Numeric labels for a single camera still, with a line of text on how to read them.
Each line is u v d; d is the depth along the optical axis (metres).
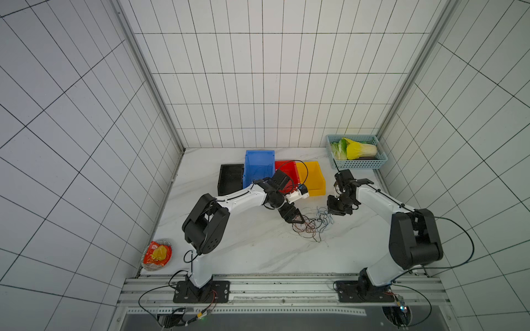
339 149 1.10
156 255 0.79
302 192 0.77
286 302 0.72
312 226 0.87
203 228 0.48
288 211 0.74
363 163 1.06
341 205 0.77
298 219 0.75
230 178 1.04
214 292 0.72
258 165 1.09
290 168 1.01
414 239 0.45
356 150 1.10
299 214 0.76
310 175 1.02
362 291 0.66
